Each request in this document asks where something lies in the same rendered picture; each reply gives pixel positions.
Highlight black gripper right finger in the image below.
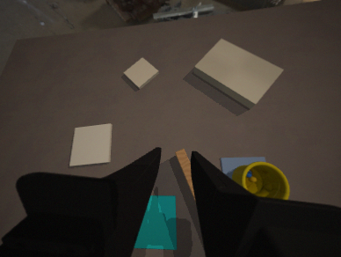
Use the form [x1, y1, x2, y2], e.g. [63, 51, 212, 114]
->
[191, 151, 341, 257]

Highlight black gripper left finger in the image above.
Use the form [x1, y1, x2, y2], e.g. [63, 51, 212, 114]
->
[16, 147, 162, 257]

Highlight yellow cup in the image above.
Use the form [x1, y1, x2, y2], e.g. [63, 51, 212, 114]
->
[232, 161, 289, 200]

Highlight beige flat rectangular box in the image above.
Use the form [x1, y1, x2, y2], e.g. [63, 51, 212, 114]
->
[193, 39, 283, 109]

